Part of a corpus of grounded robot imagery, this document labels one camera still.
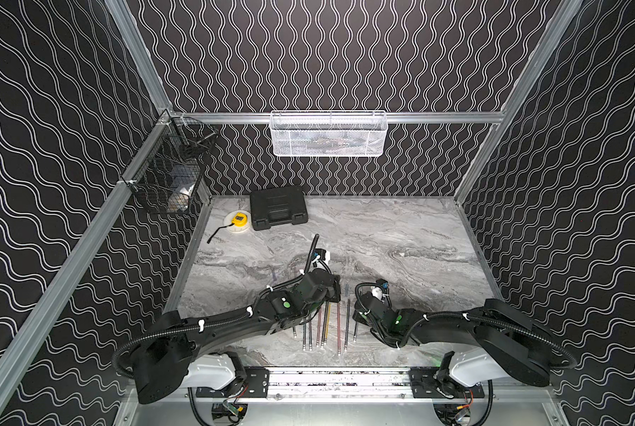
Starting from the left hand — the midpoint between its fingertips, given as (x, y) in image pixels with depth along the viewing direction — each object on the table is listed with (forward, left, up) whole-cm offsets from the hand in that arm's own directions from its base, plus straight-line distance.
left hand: (342, 274), depth 78 cm
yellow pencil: (-5, +3, -17) cm, 18 cm away
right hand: (-3, -6, -16) cm, 18 cm away
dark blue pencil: (-10, +4, -18) cm, 21 cm away
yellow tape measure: (+30, +42, -15) cm, 54 cm away
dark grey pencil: (-12, +13, -17) cm, 25 cm away
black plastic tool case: (+36, +28, -11) cm, 47 cm away
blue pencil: (-13, +8, -18) cm, 23 cm away
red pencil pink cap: (-9, +6, -17) cm, 20 cm away
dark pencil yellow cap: (-11, -6, -17) cm, 21 cm away
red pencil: (-9, -1, -18) cm, 20 cm away
